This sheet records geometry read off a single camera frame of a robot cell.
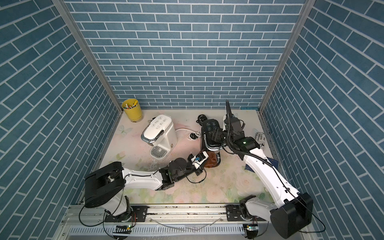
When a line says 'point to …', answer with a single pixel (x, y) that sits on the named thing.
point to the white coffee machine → (161, 133)
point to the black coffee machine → (209, 127)
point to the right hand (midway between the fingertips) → (217, 133)
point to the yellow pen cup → (131, 106)
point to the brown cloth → (212, 160)
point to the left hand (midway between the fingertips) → (212, 159)
